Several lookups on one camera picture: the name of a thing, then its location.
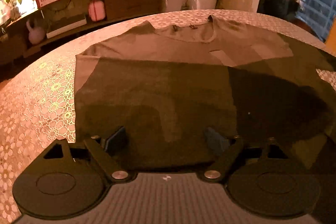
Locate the pink small case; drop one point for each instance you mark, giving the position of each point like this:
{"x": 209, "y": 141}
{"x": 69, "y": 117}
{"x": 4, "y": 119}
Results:
{"x": 96, "y": 10}

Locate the long wooden tv console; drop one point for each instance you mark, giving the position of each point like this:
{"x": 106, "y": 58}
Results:
{"x": 15, "y": 37}

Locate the flat white box on shelf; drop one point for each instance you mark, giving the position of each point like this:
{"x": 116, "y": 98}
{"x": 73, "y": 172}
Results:
{"x": 66, "y": 24}

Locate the brown two-tone long-sleeve shirt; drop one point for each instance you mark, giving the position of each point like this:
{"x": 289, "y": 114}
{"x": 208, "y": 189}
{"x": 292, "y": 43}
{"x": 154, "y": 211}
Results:
{"x": 167, "y": 86}

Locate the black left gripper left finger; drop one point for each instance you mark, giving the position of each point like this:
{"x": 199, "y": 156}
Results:
{"x": 103, "y": 152}

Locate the lace crochet tablecloth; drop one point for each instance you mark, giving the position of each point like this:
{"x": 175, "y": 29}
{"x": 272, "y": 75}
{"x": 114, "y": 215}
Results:
{"x": 37, "y": 105}

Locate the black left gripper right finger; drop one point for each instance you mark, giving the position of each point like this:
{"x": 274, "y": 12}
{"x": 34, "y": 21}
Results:
{"x": 226, "y": 150}

